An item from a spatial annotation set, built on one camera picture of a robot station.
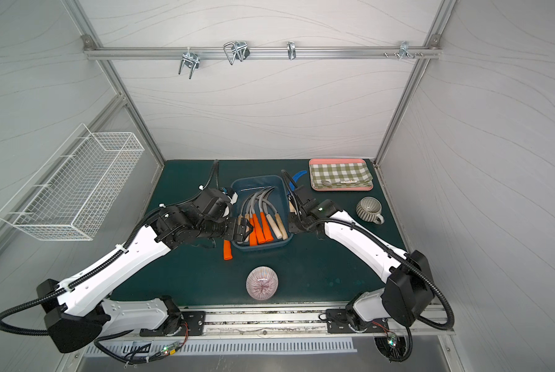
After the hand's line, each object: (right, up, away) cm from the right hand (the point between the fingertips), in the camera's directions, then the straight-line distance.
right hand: (293, 222), depth 82 cm
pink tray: (+26, +26, +37) cm, 52 cm away
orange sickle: (-25, -12, +6) cm, 29 cm away
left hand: (-18, 0, -11) cm, 21 cm away
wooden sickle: (-10, -1, +16) cm, 19 cm away
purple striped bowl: (-11, -22, 0) cm, 24 cm away
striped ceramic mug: (+34, +2, +19) cm, 40 cm away
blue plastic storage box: (-23, +11, +25) cm, 36 cm away
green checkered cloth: (+33, +18, +33) cm, 50 cm away
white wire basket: (-67, +10, -14) cm, 70 cm away
